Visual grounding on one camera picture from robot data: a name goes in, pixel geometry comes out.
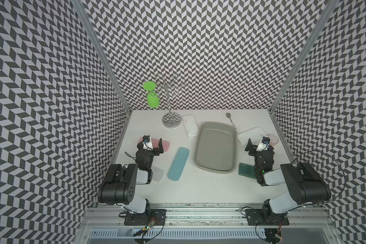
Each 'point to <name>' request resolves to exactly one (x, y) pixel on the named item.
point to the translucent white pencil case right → (255, 134)
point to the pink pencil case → (155, 143)
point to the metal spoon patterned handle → (229, 115)
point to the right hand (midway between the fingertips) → (256, 142)
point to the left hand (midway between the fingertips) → (153, 139)
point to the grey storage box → (215, 147)
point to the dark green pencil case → (246, 170)
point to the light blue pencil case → (175, 170)
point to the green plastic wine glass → (152, 97)
